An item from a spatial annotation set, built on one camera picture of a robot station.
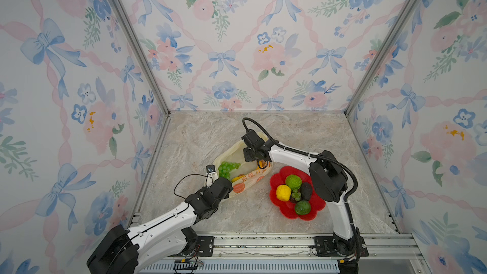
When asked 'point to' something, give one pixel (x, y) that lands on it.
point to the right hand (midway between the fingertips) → (249, 152)
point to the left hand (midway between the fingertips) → (223, 182)
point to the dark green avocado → (302, 207)
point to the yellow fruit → (283, 193)
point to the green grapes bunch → (224, 168)
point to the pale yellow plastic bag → (233, 153)
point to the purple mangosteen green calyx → (295, 195)
